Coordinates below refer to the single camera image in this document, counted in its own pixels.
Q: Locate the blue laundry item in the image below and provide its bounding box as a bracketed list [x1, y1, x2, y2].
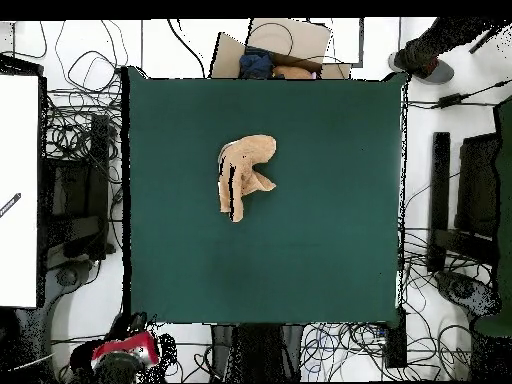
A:
[238, 46, 276, 80]

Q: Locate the orange laundry item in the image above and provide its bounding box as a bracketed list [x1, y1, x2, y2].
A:
[272, 64, 314, 80]

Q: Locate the black equipment stand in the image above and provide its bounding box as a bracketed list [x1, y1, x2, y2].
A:
[38, 114, 118, 270]

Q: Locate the tan terry towel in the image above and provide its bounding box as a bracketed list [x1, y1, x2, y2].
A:
[217, 134, 278, 224]

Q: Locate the dark green table cloth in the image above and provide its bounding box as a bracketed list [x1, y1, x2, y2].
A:
[126, 66, 406, 325]

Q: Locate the black power strip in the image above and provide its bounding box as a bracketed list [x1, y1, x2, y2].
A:
[384, 306, 409, 370]

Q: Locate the black upright bar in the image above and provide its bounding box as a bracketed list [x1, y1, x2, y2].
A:
[426, 131, 452, 274]

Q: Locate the brown cardboard box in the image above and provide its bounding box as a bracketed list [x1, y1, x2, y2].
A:
[210, 18, 353, 80]

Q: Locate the dark green fabric cover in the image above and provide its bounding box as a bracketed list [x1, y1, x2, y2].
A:
[472, 94, 512, 338]

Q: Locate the black power adapter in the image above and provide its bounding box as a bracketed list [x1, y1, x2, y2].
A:
[436, 93, 466, 110]

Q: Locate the person's shoe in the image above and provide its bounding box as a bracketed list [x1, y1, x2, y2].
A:
[387, 50, 456, 86]

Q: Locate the person's leg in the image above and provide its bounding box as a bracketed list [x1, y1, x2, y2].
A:
[401, 16, 503, 77]

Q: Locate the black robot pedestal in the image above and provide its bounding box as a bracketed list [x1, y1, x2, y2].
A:
[210, 323, 305, 382]

